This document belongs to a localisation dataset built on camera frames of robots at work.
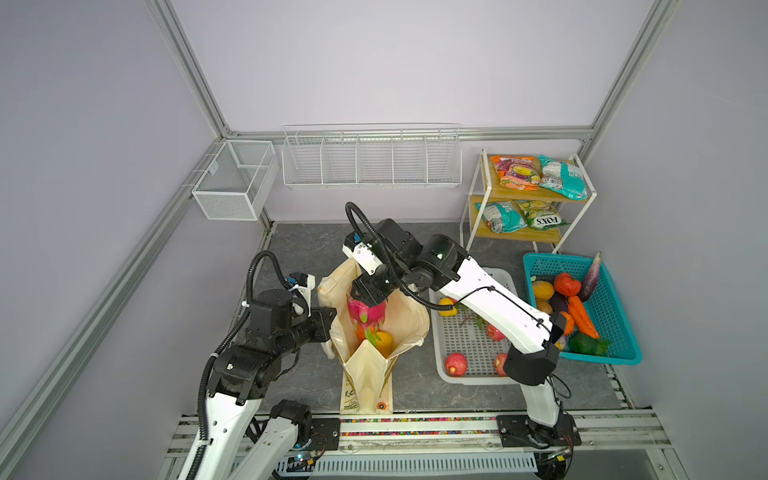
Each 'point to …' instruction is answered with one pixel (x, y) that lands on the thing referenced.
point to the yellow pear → (387, 343)
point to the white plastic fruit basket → (462, 349)
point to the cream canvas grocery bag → (366, 377)
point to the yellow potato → (543, 290)
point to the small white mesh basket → (239, 180)
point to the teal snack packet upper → (563, 177)
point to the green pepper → (584, 343)
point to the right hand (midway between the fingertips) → (360, 288)
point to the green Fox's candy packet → (541, 215)
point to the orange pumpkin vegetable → (569, 323)
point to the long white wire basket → (372, 156)
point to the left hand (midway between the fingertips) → (335, 316)
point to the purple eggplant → (591, 278)
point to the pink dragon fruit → (371, 319)
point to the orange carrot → (581, 317)
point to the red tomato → (565, 284)
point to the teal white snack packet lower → (503, 217)
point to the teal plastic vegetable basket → (605, 304)
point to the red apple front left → (456, 365)
